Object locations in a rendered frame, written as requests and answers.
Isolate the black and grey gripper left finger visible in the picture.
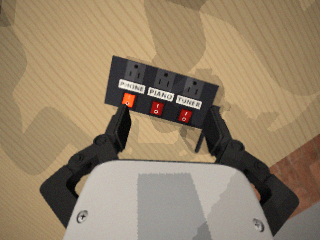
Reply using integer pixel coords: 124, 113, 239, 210
39, 103, 132, 229

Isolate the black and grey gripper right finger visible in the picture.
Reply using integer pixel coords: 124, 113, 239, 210
202, 107, 299, 237

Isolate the black power strip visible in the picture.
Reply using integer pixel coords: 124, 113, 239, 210
104, 55, 220, 153

